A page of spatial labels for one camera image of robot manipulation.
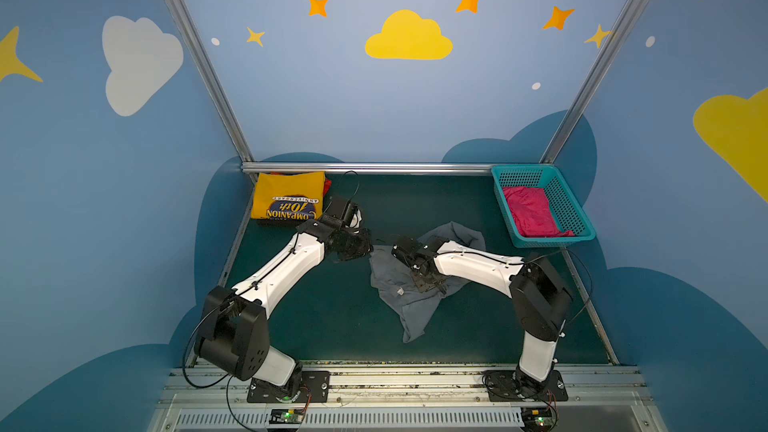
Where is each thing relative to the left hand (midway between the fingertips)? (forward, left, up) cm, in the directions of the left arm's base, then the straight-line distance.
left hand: (378, 247), depth 84 cm
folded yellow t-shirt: (+25, +30, -7) cm, 40 cm away
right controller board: (-38, -40, -16) cm, 58 cm away
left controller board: (-38, +21, -16) cm, 47 cm away
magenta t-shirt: (+24, -56, -13) cm, 63 cm away
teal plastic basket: (+25, -67, -9) cm, 72 cm away
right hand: (-3, -17, -10) cm, 20 cm away
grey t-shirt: (-6, -6, -13) cm, 15 cm away
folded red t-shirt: (+35, +21, -12) cm, 42 cm away
